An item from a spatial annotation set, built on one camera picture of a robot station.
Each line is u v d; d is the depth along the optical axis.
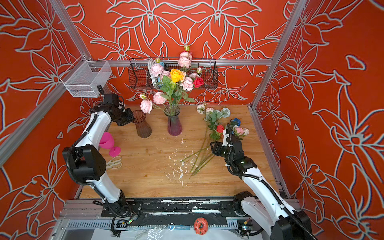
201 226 0.68
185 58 0.78
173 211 0.73
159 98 0.79
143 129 0.92
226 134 0.73
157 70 0.76
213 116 1.10
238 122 1.03
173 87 0.71
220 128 1.01
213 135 1.01
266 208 0.45
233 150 0.60
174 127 1.00
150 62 0.87
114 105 0.69
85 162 0.48
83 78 0.90
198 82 0.74
